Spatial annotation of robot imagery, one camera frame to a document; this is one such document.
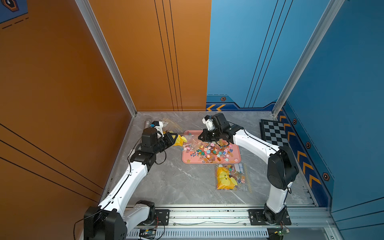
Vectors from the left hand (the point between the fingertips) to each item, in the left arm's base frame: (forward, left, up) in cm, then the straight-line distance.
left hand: (178, 132), depth 79 cm
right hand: (+2, -11, -7) cm, 14 cm away
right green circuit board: (-41, -50, -23) cm, 69 cm away
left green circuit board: (-42, +13, -26) cm, 51 cm away
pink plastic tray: (0, -9, -20) cm, 22 cm away
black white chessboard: (+15, -64, -19) cm, 68 cm away
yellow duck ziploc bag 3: (-16, -31, -21) cm, 40 cm away
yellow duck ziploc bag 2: (-3, -1, -3) cm, 4 cm away
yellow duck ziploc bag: (+21, +10, -21) cm, 31 cm away
